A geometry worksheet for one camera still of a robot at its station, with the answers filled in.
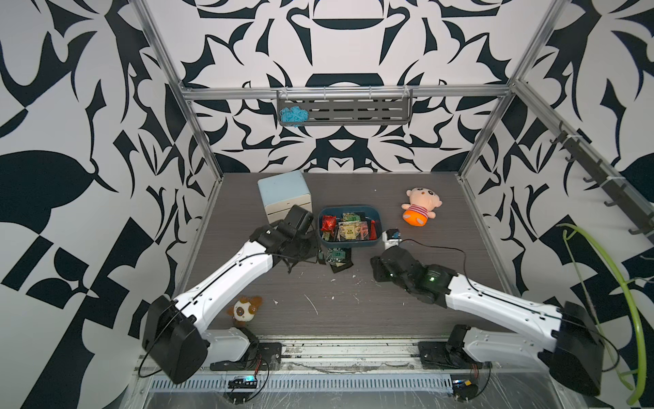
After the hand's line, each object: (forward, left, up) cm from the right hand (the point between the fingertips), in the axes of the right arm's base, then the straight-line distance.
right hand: (372, 257), depth 81 cm
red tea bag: (+16, -3, -10) cm, 19 cm away
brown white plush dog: (-13, +40, -8) cm, 43 cm away
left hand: (+3, +18, +5) cm, 19 cm away
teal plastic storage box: (+23, 0, -9) cm, 25 cm away
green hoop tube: (-35, -47, +10) cm, 59 cm away
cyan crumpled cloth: (+43, +26, +23) cm, 55 cm away
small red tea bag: (+17, +14, -6) cm, 23 cm away
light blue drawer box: (+24, +31, +3) cm, 39 cm away
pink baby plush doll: (+25, -23, -5) cm, 35 cm away
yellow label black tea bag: (+14, +7, -6) cm, 17 cm away
